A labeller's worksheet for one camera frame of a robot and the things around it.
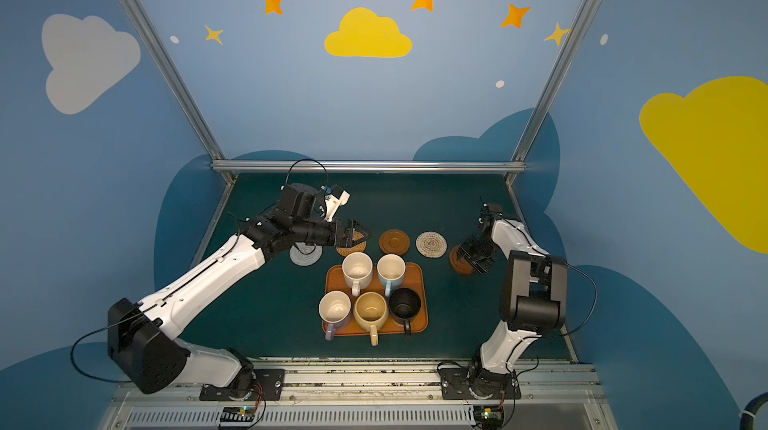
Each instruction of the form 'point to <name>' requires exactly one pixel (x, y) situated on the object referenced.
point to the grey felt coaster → (303, 260)
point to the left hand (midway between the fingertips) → (361, 231)
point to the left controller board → (237, 414)
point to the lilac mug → (334, 307)
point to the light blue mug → (391, 270)
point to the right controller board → (489, 416)
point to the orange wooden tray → (414, 278)
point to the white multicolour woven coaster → (431, 244)
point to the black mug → (404, 305)
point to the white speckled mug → (357, 269)
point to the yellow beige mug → (370, 312)
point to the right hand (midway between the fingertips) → (466, 259)
